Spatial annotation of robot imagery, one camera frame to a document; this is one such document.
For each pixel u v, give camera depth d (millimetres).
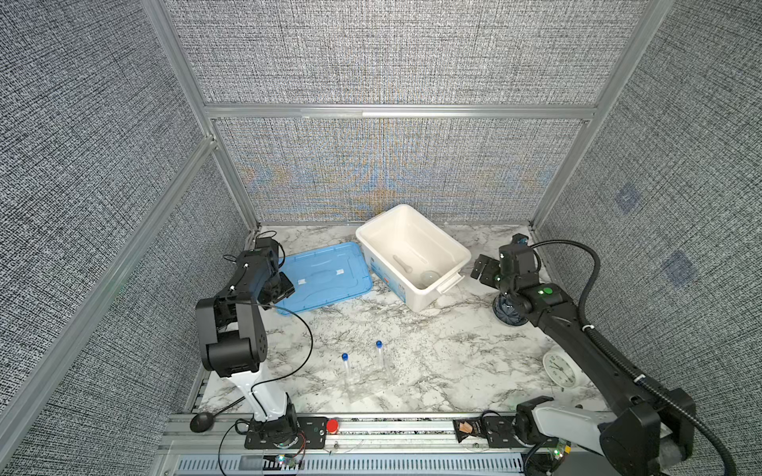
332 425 730
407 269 1044
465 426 732
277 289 797
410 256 1097
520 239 699
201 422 733
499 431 732
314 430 735
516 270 598
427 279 1023
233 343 499
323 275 1089
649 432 379
